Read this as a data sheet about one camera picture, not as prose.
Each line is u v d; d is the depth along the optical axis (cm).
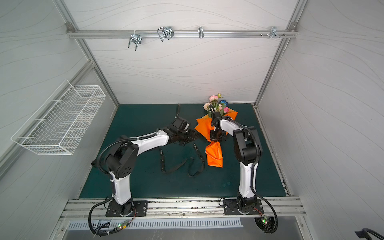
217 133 86
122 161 50
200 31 72
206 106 115
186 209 75
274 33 77
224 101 118
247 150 55
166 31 76
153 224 70
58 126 68
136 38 79
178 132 74
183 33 78
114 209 73
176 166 89
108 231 66
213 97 114
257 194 63
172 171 85
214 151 91
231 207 73
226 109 112
